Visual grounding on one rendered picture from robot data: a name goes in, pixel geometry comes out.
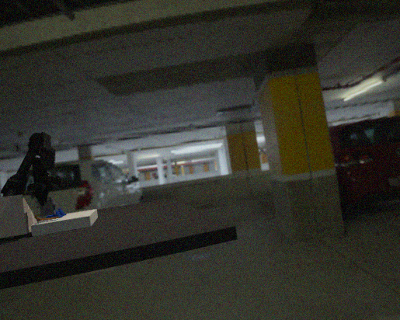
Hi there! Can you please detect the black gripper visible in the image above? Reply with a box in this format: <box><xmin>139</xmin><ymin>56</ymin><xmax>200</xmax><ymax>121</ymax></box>
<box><xmin>27</xmin><ymin>171</ymin><xmax>54</xmax><ymax>206</ymax></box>

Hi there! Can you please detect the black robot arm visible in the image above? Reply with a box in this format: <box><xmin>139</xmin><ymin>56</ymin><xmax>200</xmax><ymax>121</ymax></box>
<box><xmin>1</xmin><ymin>132</ymin><xmax>62</xmax><ymax>197</ymax></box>

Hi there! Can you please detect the beige flat panel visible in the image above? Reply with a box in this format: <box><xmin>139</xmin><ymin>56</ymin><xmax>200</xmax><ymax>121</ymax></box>
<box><xmin>31</xmin><ymin>208</ymin><xmax>98</xmax><ymax>236</ymax></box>

